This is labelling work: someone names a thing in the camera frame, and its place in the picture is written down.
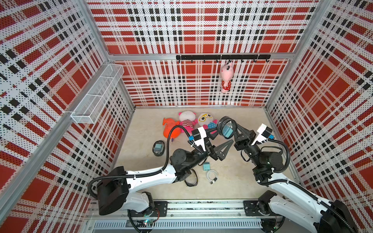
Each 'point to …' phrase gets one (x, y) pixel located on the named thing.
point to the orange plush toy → (169, 124)
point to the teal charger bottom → (206, 166)
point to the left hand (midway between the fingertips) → (230, 133)
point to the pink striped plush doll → (187, 120)
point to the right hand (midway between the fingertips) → (233, 124)
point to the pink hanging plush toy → (226, 73)
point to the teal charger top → (159, 148)
